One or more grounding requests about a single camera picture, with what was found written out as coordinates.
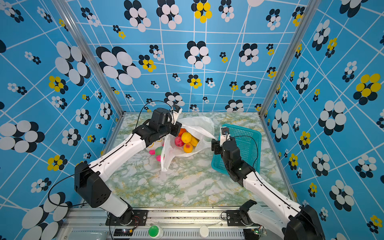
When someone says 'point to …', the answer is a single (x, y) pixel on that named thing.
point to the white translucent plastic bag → (202, 128)
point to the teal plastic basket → (250, 141)
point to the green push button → (153, 231)
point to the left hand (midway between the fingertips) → (182, 122)
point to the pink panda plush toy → (157, 152)
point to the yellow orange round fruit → (188, 147)
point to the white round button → (204, 231)
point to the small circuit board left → (120, 232)
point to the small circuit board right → (260, 231)
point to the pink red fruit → (178, 142)
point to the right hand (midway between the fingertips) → (221, 136)
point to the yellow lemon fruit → (186, 137)
